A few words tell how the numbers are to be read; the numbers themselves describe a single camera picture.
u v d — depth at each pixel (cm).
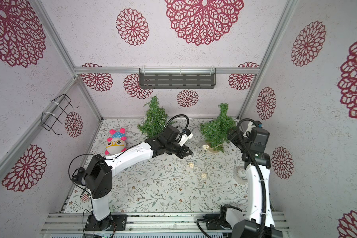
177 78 95
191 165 83
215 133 83
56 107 78
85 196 79
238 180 88
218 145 87
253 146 54
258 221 38
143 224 73
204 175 89
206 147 83
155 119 83
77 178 81
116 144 97
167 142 65
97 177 47
